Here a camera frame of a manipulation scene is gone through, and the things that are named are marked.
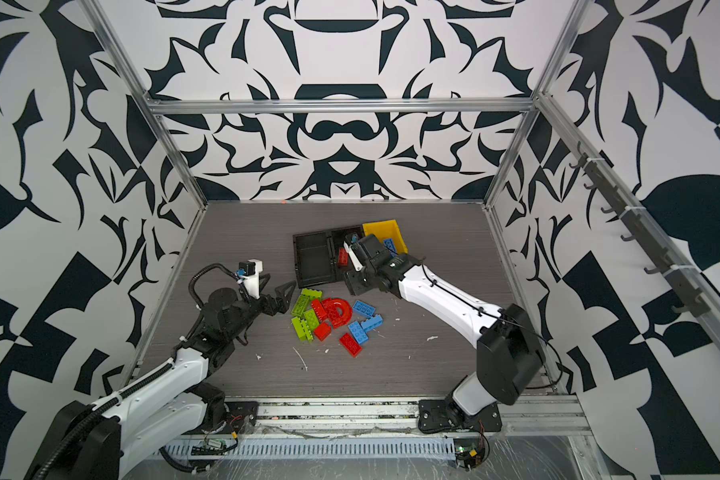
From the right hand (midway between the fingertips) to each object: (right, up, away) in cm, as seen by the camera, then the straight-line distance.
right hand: (355, 275), depth 83 cm
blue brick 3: (+1, -16, +4) cm, 17 cm away
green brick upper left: (-17, -10, +8) cm, 21 cm away
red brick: (-4, +3, +19) cm, 20 cm away
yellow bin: (+11, +13, +23) cm, 28 cm away
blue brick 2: (+5, -15, +4) cm, 16 cm away
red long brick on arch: (-8, -11, +8) cm, 16 cm away
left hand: (-20, +1, -2) cm, 20 cm away
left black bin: (-15, +3, +22) cm, 26 cm away
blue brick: (+3, -11, +8) cm, 14 cm away
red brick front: (-1, -20, +2) cm, 20 cm away
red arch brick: (-3, -12, +9) cm, 15 cm away
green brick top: (-14, -7, +11) cm, 19 cm away
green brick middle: (-13, -14, +8) cm, 21 cm away
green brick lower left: (-15, -16, +3) cm, 22 cm away
